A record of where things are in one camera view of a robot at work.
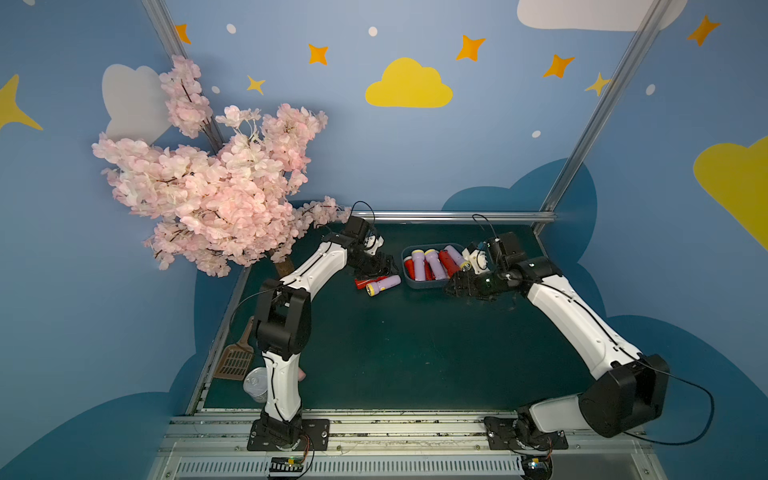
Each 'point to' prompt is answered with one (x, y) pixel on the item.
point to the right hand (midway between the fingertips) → (460, 287)
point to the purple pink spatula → (301, 374)
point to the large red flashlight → (428, 272)
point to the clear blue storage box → (436, 284)
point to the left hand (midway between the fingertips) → (390, 269)
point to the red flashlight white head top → (409, 265)
